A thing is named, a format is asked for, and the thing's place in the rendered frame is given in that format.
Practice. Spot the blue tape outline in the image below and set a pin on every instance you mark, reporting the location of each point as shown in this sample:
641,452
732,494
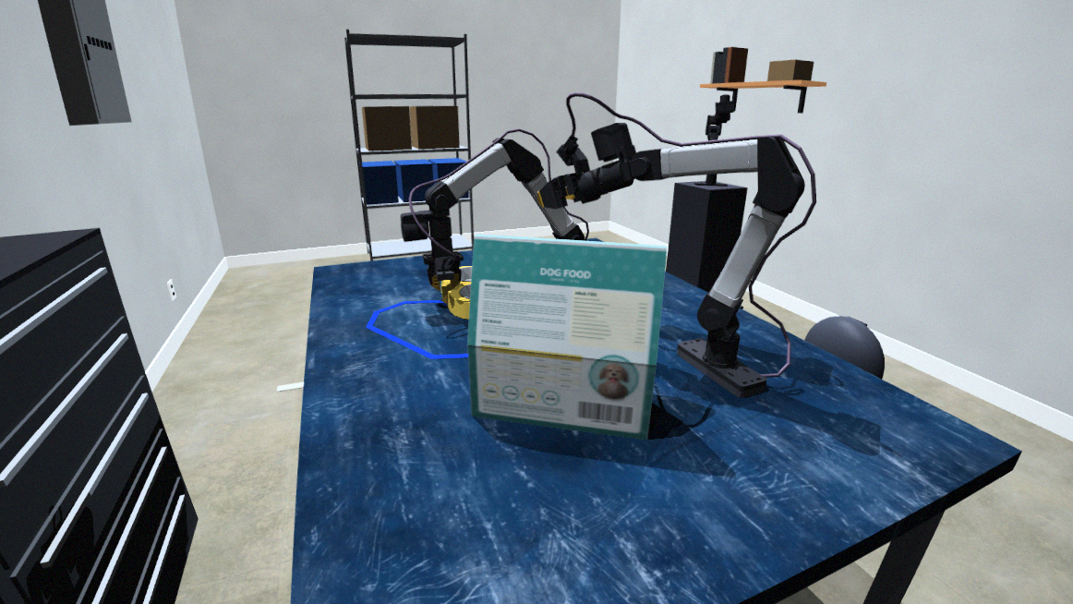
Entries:
399,341

